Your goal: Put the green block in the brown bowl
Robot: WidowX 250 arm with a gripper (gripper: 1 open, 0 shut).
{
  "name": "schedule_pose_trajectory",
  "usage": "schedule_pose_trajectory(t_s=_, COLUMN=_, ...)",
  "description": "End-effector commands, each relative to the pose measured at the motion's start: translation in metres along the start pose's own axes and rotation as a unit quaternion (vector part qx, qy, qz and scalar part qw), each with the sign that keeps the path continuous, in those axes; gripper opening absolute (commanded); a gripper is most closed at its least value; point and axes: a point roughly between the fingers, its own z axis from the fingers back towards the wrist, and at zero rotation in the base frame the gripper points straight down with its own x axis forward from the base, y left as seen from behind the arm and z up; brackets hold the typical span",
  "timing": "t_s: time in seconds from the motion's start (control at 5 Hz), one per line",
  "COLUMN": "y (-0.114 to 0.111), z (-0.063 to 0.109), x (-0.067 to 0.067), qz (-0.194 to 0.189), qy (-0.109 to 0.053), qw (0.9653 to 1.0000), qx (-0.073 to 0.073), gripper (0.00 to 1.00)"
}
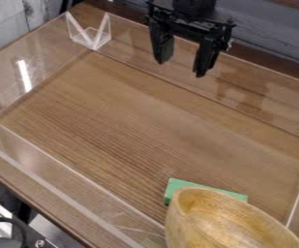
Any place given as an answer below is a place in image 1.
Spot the black metal table bracket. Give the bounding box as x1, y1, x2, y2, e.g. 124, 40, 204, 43
11, 215, 58, 248

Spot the black cable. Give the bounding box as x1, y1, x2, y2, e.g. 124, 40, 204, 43
0, 216, 28, 248

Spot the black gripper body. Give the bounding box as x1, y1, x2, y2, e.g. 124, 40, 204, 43
147, 0, 235, 50

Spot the clear acrylic corner bracket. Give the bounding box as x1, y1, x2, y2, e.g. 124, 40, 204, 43
64, 12, 111, 50

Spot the brown wooden bowl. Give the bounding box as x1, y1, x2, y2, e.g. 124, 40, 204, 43
164, 188, 299, 248

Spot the green block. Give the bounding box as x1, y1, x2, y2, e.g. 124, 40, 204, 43
163, 178, 248, 205

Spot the clear acrylic tray wall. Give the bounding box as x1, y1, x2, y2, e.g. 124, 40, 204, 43
0, 4, 299, 248

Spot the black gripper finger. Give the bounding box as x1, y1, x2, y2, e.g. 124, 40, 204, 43
150, 18, 174, 64
192, 36, 222, 78

